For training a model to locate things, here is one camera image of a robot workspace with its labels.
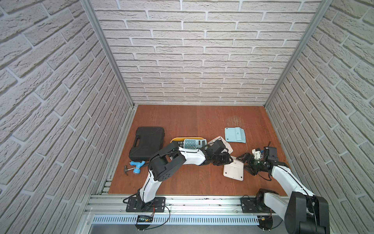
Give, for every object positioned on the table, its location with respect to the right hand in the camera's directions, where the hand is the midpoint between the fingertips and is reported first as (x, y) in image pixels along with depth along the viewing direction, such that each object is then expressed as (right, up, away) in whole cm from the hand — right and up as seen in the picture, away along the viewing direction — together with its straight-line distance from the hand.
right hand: (241, 161), depth 86 cm
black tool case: (-59, +11, +7) cm, 60 cm away
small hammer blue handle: (-63, -4, -2) cm, 63 cm away
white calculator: (-7, +8, +7) cm, 13 cm away
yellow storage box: (-37, +12, +5) cm, 39 cm away
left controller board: (-54, -25, -13) cm, 61 cm away
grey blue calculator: (-28, +11, +2) cm, 30 cm away
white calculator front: (-5, -4, -3) cm, 7 cm away
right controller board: (+6, -25, -16) cm, 30 cm away
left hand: (-7, +4, +2) cm, 8 cm away
